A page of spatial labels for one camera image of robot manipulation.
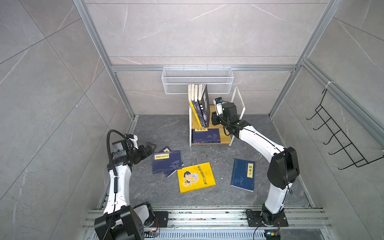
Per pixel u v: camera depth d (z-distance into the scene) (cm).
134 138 74
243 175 88
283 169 46
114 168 51
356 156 61
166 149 99
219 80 100
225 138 101
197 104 73
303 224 73
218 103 75
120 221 39
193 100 72
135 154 69
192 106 74
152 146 74
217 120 80
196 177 86
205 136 101
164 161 93
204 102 78
